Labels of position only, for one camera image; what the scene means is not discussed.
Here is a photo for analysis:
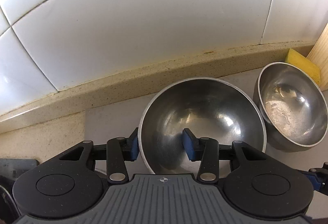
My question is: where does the medium steel bowl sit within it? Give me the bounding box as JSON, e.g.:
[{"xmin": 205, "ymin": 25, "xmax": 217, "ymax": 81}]
[{"xmin": 138, "ymin": 77, "xmax": 267, "ymax": 176}]

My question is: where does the light wooden board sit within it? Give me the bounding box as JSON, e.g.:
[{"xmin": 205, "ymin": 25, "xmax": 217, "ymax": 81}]
[{"xmin": 306, "ymin": 22, "xmax": 328, "ymax": 91}]

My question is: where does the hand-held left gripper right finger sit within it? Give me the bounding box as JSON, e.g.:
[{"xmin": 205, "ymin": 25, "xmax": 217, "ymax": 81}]
[{"xmin": 181, "ymin": 128, "xmax": 259, "ymax": 184}]

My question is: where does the black glass gas stove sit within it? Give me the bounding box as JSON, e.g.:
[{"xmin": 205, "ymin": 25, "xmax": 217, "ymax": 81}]
[{"xmin": 0, "ymin": 159, "xmax": 39, "ymax": 217}]

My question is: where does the small steel bowl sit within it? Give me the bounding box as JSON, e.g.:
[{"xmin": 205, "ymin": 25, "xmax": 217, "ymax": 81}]
[{"xmin": 252, "ymin": 61, "xmax": 328, "ymax": 153}]

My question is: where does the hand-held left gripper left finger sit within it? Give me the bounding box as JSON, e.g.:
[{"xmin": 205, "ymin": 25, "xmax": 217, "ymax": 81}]
[{"xmin": 59, "ymin": 128, "xmax": 140, "ymax": 184}]

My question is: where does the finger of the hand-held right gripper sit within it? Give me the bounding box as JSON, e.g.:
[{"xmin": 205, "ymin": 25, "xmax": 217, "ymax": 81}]
[{"xmin": 302, "ymin": 161, "xmax": 328, "ymax": 193}]

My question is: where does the yellow sponge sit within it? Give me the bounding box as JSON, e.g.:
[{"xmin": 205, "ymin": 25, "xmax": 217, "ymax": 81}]
[{"xmin": 284, "ymin": 48, "xmax": 321, "ymax": 86}]

